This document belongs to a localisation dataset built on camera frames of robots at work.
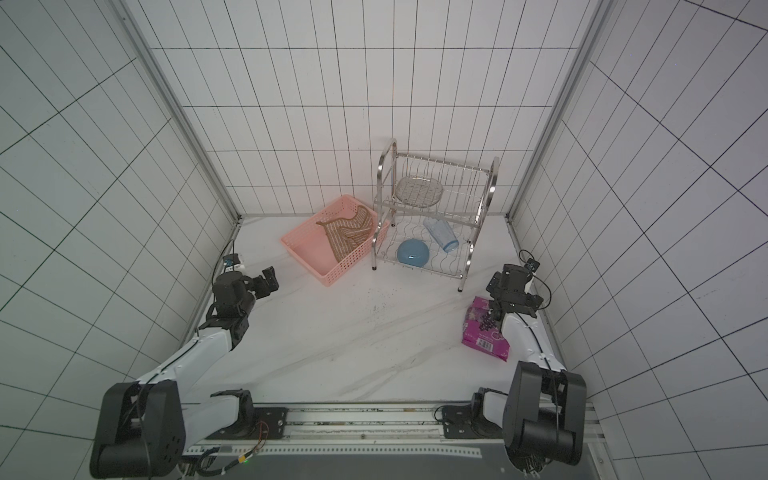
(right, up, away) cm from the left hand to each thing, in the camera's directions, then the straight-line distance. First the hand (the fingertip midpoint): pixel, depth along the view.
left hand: (259, 276), depth 89 cm
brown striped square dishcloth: (+23, +14, +22) cm, 35 cm away
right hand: (+75, -1, -1) cm, 75 cm away
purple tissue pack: (+67, -14, -5) cm, 68 cm away
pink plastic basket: (+10, +8, +21) cm, 25 cm away
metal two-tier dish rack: (+51, +19, -5) cm, 55 cm away
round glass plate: (+49, +26, +1) cm, 55 cm away
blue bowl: (+48, +7, +13) cm, 50 cm away
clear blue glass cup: (+59, +13, +12) cm, 61 cm away
